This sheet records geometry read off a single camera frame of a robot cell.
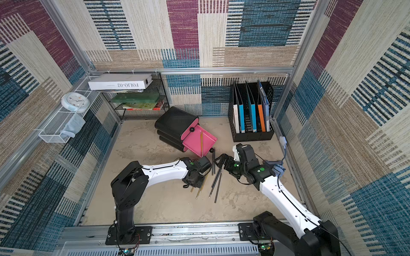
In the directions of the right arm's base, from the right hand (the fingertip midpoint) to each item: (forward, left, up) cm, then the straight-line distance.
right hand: (219, 162), depth 79 cm
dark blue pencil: (-2, +2, -16) cm, 16 cm away
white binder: (+26, -11, +5) cm, 28 cm away
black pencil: (-3, +3, +4) cm, 6 cm away
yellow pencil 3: (-8, +9, -8) cm, 15 cm away
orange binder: (+28, -24, +10) cm, 38 cm away
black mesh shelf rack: (+40, +41, +4) cm, 58 cm away
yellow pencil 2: (-7, +14, -17) cm, 23 cm away
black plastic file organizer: (+27, -19, +8) cm, 34 cm away
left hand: (-3, +12, -17) cm, 21 cm away
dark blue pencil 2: (-6, 0, -17) cm, 18 cm away
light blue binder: (+26, -13, +11) cm, 31 cm away
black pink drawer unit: (+19, +20, +3) cm, 28 cm away
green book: (+39, +40, +9) cm, 57 cm away
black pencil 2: (-1, +3, +3) cm, 4 cm away
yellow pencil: (+20, +9, -10) cm, 24 cm away
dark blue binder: (+26, -25, +13) cm, 39 cm away
